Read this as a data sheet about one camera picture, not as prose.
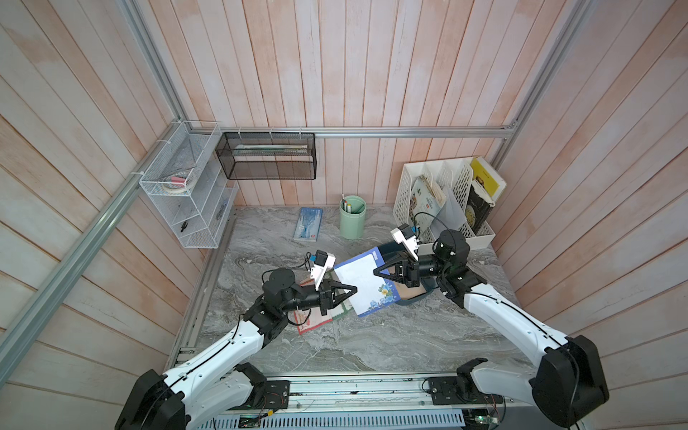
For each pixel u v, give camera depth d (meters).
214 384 0.56
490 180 0.93
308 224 1.13
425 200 0.97
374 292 0.67
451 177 1.07
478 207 0.97
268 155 1.02
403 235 0.62
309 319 0.87
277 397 0.73
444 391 0.73
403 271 0.64
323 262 0.62
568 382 0.39
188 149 0.83
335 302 0.64
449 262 0.60
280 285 0.56
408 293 0.92
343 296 0.66
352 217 1.02
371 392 0.76
